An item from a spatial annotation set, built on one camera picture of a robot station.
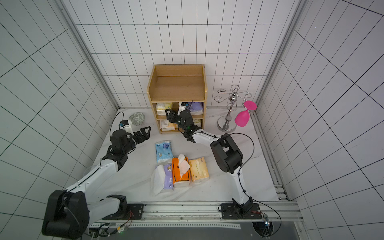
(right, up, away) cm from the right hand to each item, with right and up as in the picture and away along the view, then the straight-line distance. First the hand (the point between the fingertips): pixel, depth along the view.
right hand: (162, 111), depth 89 cm
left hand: (-9, -12, -4) cm, 16 cm away
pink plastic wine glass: (+50, -4, +3) cm, 50 cm away
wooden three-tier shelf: (+7, +15, +1) cm, 17 cm away
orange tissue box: (+12, -32, -8) cm, 35 cm away
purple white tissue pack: (+2, -36, -11) cm, 38 cm away
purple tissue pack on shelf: (+21, +2, +1) cm, 21 cm away
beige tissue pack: (+22, -33, -7) cm, 40 cm away
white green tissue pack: (-1, +3, 0) cm, 3 cm away
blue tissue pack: (+1, -25, 0) cm, 25 cm away
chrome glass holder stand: (+44, -8, +18) cm, 48 cm away
